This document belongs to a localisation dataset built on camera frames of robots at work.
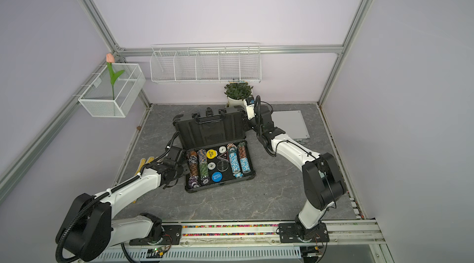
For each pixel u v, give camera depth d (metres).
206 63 0.99
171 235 0.74
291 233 0.74
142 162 0.94
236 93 1.02
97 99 0.79
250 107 0.76
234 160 0.89
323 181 0.46
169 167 0.68
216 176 0.87
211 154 0.94
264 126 0.68
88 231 0.40
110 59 0.85
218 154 0.94
